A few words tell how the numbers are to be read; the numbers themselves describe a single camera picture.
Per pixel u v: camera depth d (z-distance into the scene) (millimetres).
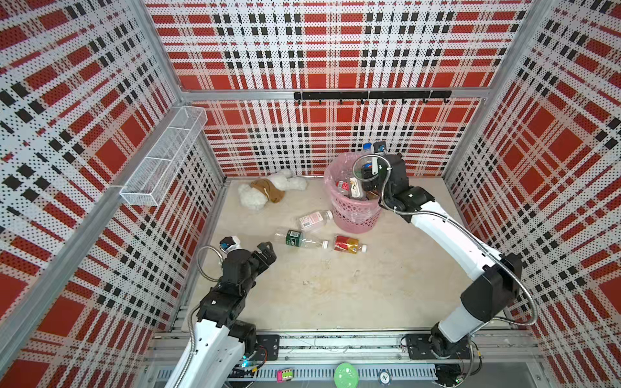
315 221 1007
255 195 1022
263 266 682
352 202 803
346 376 663
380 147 658
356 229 985
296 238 930
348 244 926
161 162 749
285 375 669
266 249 716
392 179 575
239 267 564
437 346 652
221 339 494
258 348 739
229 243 662
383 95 887
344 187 909
